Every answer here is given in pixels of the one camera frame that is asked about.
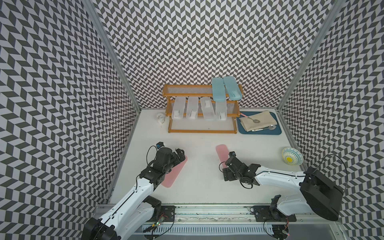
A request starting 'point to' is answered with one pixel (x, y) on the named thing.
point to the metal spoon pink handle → (255, 120)
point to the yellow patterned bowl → (292, 156)
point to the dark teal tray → (277, 131)
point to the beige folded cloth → (265, 117)
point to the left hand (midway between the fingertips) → (178, 155)
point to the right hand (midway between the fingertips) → (231, 174)
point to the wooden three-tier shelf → (199, 125)
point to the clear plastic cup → (160, 118)
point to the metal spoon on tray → (271, 127)
